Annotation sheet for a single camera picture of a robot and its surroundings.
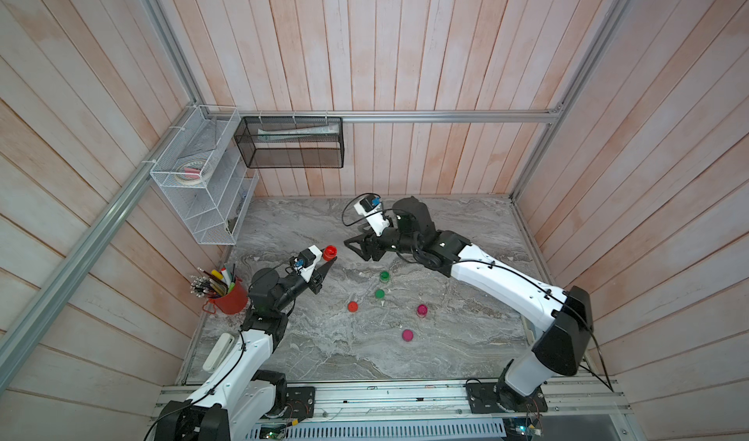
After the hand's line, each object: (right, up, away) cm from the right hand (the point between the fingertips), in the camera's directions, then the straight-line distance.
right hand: (351, 235), depth 73 cm
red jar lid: (0, -23, +17) cm, 29 cm away
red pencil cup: (-35, -20, +12) cm, 42 cm away
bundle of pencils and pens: (-39, -14, +8) cm, 42 cm away
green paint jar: (+10, -15, +23) cm, 29 cm away
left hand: (-6, -6, +4) cm, 9 cm away
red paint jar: (-6, -5, 0) cm, 7 cm away
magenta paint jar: (+21, -24, +15) cm, 35 cm away
